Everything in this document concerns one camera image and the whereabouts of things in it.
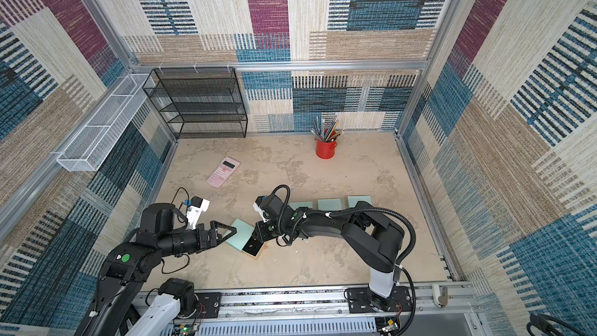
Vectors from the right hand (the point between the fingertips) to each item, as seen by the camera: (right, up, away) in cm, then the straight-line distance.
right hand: (259, 236), depth 84 cm
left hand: (-6, +6, -16) cm, 18 cm away
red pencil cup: (+26, +32, +25) cm, 48 cm away
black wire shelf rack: (-32, +53, +25) cm, 67 cm away
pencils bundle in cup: (+26, +40, +24) cm, 53 cm away
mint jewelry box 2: (+26, +10, +9) cm, 30 cm away
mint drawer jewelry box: (+36, +11, +11) cm, 39 cm away
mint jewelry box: (-5, -1, -1) cm, 5 cm away
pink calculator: (-20, +22, +21) cm, 36 cm away
